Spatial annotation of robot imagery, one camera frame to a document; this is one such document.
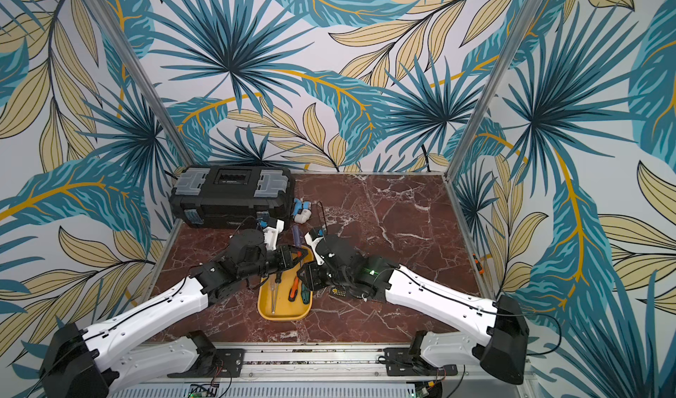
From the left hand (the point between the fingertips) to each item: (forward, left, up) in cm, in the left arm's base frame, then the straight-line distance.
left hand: (306, 257), depth 74 cm
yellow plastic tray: (-5, +9, -19) cm, 21 cm away
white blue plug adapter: (+28, +6, -16) cm, 33 cm away
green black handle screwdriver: (-5, +1, -16) cm, 17 cm away
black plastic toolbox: (+22, +27, -1) cm, 35 cm away
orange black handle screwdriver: (-4, +5, -17) cm, 18 cm away
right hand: (-5, +1, +1) cm, 5 cm away
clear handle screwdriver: (-3, +12, -18) cm, 22 cm away
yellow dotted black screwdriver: (-4, -9, -16) cm, 19 cm away
